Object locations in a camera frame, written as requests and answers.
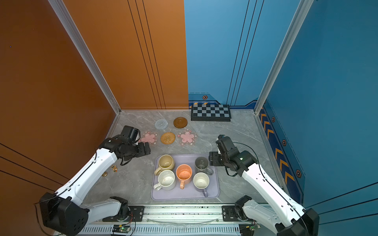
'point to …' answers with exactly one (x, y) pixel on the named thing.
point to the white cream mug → (167, 180)
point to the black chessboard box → (210, 112)
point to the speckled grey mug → (201, 164)
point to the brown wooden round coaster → (180, 122)
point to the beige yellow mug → (166, 162)
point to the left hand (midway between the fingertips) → (145, 149)
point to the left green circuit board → (121, 228)
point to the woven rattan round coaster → (168, 138)
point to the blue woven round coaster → (161, 124)
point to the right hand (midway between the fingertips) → (214, 157)
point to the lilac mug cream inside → (201, 181)
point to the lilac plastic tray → (191, 193)
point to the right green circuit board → (247, 229)
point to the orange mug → (184, 174)
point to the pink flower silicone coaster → (187, 137)
